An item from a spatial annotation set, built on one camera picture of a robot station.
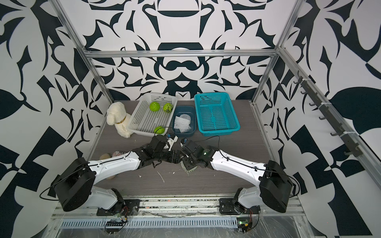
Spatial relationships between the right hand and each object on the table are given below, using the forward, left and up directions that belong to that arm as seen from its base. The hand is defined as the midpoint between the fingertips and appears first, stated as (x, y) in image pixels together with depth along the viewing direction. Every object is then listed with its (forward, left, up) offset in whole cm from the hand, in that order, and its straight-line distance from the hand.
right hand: (185, 159), depth 81 cm
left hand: (+4, +3, 0) cm, 5 cm away
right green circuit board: (-28, -27, -9) cm, 40 cm away
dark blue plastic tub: (+37, -3, -2) cm, 37 cm away
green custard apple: (+41, +23, -2) cm, 47 cm away
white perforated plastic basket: (+33, +31, -7) cm, 46 cm away
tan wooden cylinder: (+5, +48, -6) cm, 49 cm away
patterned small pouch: (+6, +40, -5) cm, 41 cm away
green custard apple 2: (+40, +14, -3) cm, 42 cm away
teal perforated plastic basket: (+38, -22, -9) cm, 45 cm away
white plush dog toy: (+23, +40, +10) cm, 47 cm away
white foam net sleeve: (-4, -1, -6) cm, 8 cm away
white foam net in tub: (+26, +3, -2) cm, 26 cm away
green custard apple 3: (+20, +17, -1) cm, 26 cm away
